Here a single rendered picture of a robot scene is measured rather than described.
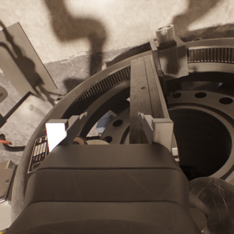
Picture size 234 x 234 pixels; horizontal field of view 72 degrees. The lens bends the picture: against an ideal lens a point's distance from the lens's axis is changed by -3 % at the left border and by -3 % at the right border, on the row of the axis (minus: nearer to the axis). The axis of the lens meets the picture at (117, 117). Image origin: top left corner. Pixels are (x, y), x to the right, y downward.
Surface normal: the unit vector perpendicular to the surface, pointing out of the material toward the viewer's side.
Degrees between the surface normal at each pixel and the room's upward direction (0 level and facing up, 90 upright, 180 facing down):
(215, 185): 90
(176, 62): 2
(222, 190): 90
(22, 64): 0
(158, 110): 90
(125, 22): 0
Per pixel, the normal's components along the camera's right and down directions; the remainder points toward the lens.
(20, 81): -0.11, 0.63
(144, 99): -0.32, -0.75
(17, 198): -0.53, -0.58
